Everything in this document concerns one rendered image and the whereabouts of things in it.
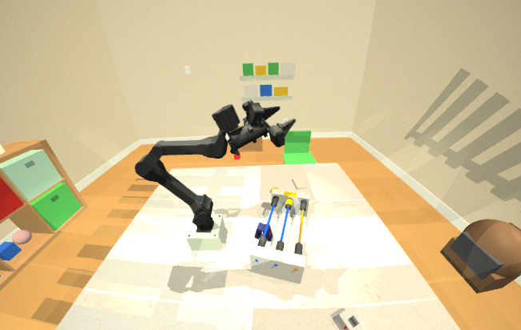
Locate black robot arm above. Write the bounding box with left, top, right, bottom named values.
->
left=135, top=100, right=265, bottom=233

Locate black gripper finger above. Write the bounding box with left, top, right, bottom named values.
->
left=277, top=119, right=295, bottom=137
left=262, top=106, right=281, bottom=120

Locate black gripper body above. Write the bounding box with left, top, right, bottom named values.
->
left=242, top=119, right=285, bottom=147

